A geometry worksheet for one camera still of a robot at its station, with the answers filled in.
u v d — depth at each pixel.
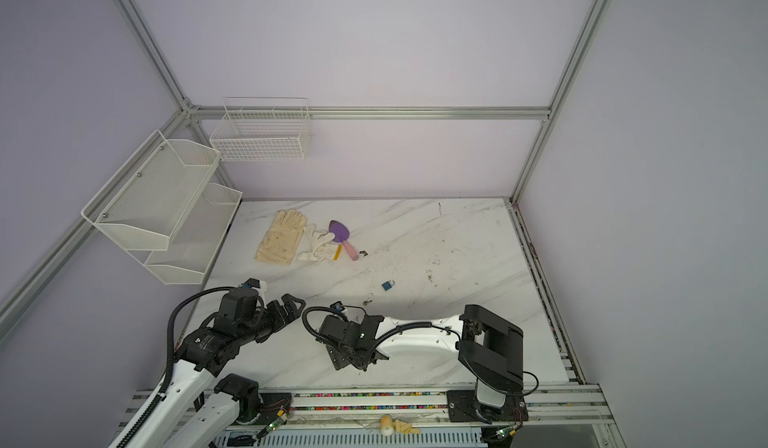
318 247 1.04
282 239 1.08
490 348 0.43
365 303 0.93
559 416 0.73
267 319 0.67
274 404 0.73
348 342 0.60
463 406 0.73
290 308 0.70
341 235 1.10
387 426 0.69
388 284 0.96
